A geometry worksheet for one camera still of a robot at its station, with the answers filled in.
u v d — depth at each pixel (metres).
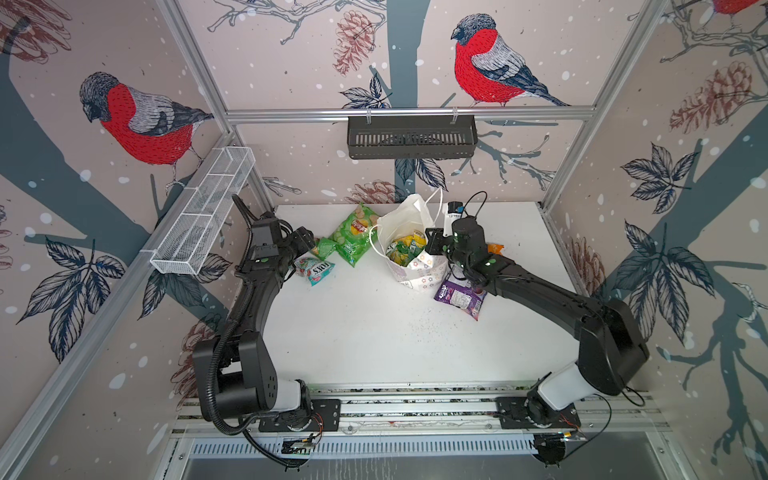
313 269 0.95
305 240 0.79
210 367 0.38
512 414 0.73
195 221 0.76
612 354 0.43
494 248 1.00
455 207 0.73
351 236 1.04
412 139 1.05
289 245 0.73
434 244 0.73
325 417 0.73
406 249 0.98
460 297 0.90
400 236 1.04
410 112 0.95
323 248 1.01
